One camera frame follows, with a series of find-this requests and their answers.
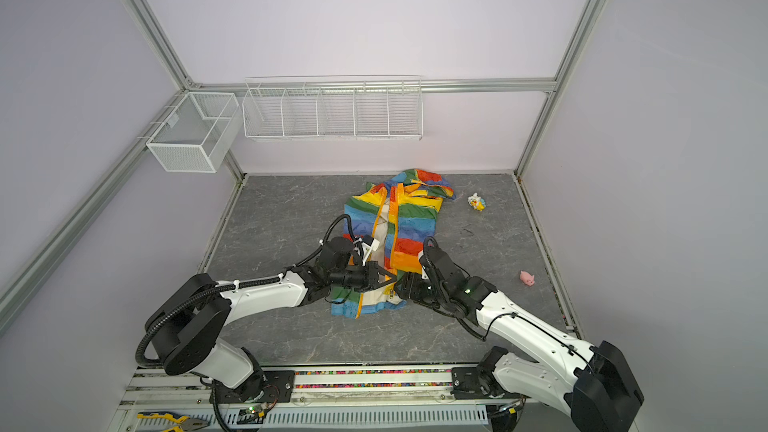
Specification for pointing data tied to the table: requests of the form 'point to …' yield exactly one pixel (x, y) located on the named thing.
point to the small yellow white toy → (477, 202)
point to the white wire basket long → (334, 108)
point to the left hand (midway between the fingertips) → (396, 284)
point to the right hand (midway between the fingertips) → (401, 292)
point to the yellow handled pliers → (184, 423)
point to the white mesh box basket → (196, 135)
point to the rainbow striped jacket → (398, 216)
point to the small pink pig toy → (527, 278)
